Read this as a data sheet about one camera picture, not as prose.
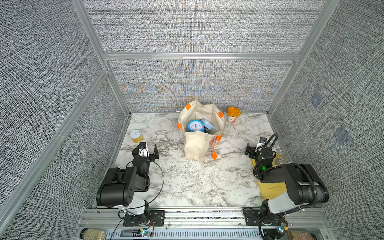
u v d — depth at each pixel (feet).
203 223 2.40
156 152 2.72
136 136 3.28
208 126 3.32
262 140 2.58
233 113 3.51
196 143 2.76
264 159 2.30
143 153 2.60
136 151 2.72
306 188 1.46
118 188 1.48
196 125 3.12
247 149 2.81
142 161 2.50
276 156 2.45
